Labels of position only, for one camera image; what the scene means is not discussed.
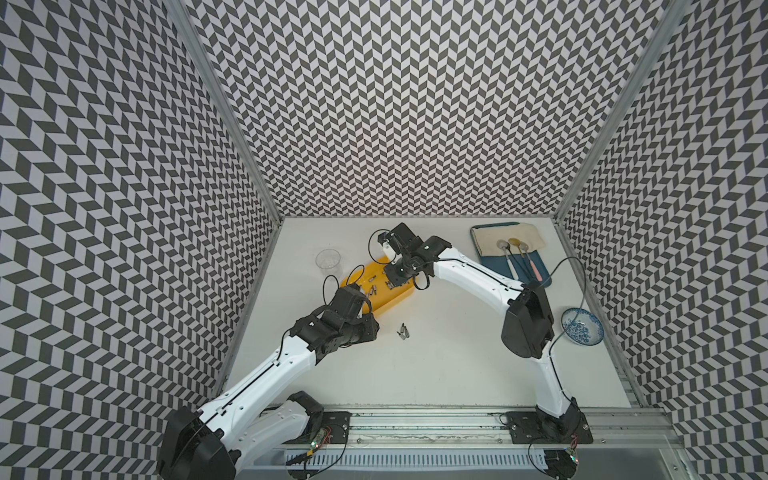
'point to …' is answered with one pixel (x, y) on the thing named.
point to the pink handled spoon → (525, 247)
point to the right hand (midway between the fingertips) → (394, 276)
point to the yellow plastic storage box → (372, 283)
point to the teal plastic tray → (520, 261)
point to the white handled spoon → (503, 244)
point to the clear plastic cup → (328, 261)
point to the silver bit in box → (372, 278)
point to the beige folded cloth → (487, 237)
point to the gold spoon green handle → (515, 242)
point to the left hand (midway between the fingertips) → (374, 330)
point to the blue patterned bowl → (582, 327)
